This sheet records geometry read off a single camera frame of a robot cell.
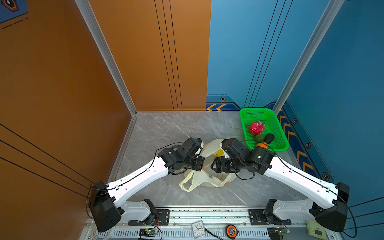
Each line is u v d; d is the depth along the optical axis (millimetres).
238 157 512
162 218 740
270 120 1087
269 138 994
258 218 725
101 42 811
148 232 706
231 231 671
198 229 686
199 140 687
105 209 378
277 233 705
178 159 524
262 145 985
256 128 992
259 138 987
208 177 712
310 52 847
